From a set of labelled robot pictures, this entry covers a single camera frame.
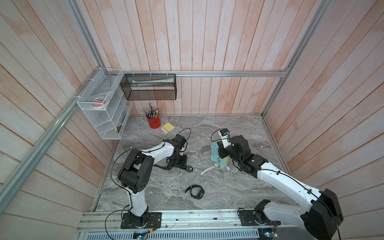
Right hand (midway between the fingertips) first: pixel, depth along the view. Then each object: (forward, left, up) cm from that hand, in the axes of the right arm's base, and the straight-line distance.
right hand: (218, 141), depth 81 cm
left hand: (-8, +20, -18) cm, 28 cm away
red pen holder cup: (+24, +42, -12) cm, 50 cm away
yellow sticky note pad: (+26, +33, -19) cm, 46 cm away
